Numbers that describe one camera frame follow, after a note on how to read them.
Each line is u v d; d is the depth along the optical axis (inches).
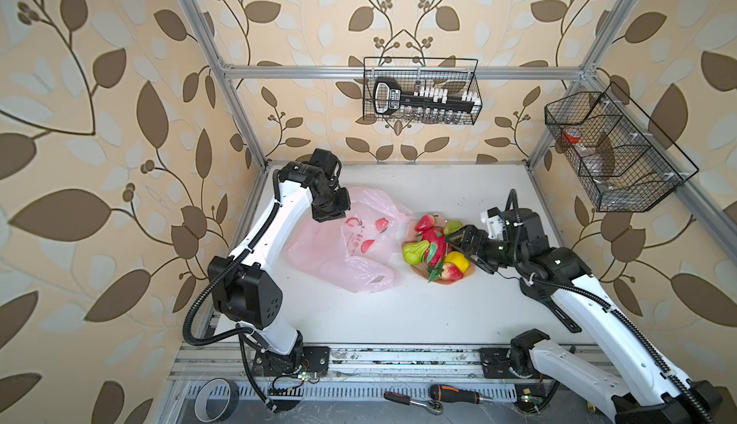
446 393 26.8
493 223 26.9
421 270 34.1
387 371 29.0
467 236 25.5
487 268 26.1
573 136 31.7
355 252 37.8
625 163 28.9
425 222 36.8
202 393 27.8
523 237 21.6
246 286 17.3
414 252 33.2
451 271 31.9
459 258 32.6
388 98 33.3
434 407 26.3
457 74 35.9
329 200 26.3
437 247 33.7
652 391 15.0
